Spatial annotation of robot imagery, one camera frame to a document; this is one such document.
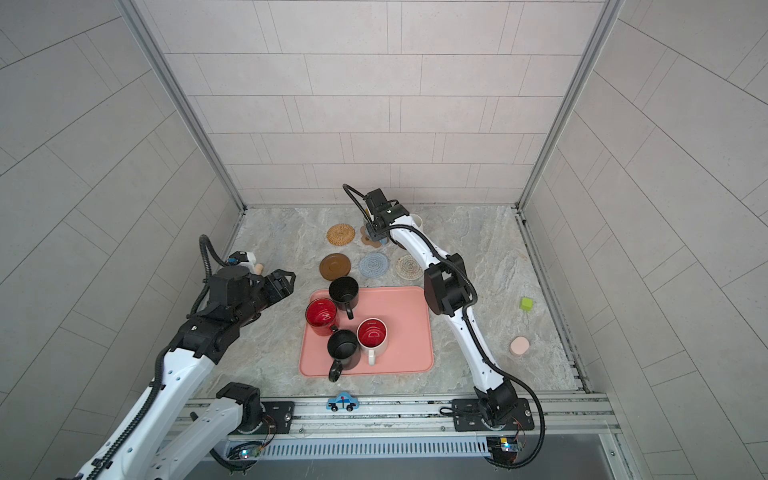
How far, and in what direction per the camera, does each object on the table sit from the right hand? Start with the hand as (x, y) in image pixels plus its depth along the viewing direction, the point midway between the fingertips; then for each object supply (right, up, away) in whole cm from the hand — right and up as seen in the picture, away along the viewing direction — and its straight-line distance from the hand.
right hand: (380, 227), depth 103 cm
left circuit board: (-26, -49, -39) cm, 68 cm away
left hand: (-20, -12, -28) cm, 37 cm away
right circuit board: (+31, -51, -35) cm, 69 cm away
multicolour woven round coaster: (+10, -14, -4) cm, 18 cm away
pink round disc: (+40, -33, -22) cm, 56 cm away
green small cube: (+45, -23, -14) cm, 53 cm away
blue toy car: (-7, -43, -31) cm, 53 cm away
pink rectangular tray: (-17, -34, -22) cm, 44 cm away
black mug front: (-9, -33, -23) cm, 41 cm away
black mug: (-10, -20, -12) cm, 25 cm away
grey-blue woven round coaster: (-2, -13, -4) cm, 13 cm away
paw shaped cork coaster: (-5, -4, +3) cm, 7 cm away
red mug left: (-16, -26, -17) cm, 35 cm away
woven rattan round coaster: (-15, -3, +5) cm, 16 cm away
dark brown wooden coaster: (-15, -13, -4) cm, 21 cm away
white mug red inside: (-1, -31, -20) cm, 37 cm away
